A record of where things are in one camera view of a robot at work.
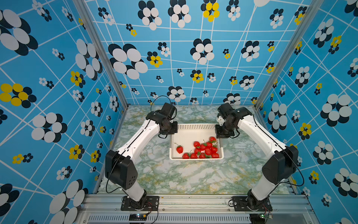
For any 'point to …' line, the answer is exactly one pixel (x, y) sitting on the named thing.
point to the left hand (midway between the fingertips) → (177, 129)
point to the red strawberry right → (212, 139)
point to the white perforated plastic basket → (182, 142)
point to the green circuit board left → (137, 217)
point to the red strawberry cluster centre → (204, 151)
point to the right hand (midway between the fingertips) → (218, 135)
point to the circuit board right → (265, 216)
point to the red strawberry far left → (179, 149)
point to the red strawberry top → (196, 144)
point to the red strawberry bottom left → (186, 156)
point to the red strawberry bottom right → (215, 155)
